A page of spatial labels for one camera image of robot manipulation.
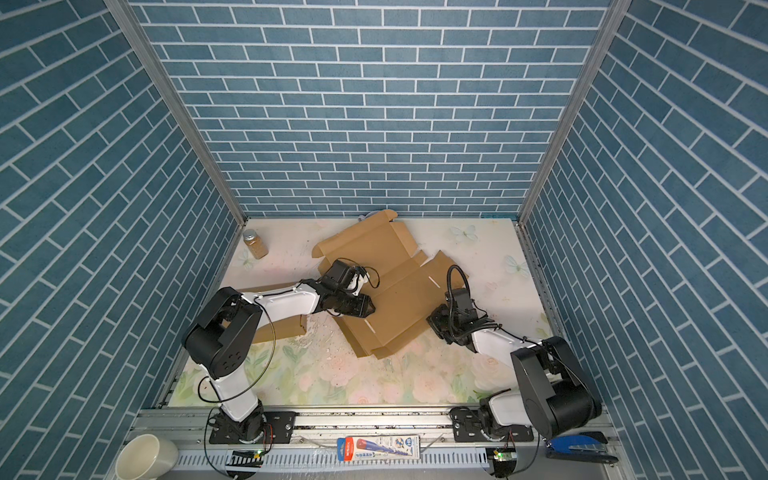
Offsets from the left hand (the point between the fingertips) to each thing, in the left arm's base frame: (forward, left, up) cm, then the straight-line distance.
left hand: (370, 308), depth 93 cm
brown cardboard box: (+10, -11, -4) cm, 16 cm away
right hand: (-3, -16, 0) cm, 17 cm away
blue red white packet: (-36, -2, -1) cm, 36 cm away
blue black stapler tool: (-37, -53, +2) cm, 65 cm away
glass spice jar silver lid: (+24, +41, +3) cm, 48 cm away
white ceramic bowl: (-37, +49, +1) cm, 62 cm away
